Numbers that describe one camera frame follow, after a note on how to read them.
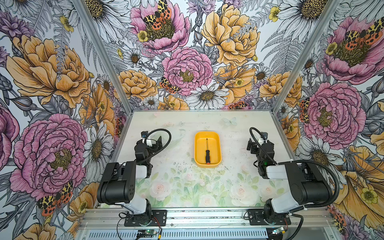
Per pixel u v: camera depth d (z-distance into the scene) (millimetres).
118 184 455
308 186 459
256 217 741
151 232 710
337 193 421
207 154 965
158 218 736
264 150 721
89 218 752
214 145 1018
